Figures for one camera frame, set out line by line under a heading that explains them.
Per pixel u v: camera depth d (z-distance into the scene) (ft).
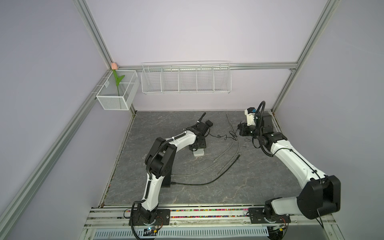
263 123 2.03
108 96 2.62
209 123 3.67
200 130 2.60
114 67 2.93
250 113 2.38
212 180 2.83
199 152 3.15
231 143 3.31
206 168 2.98
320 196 1.37
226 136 3.45
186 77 3.24
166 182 2.78
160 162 1.78
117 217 2.48
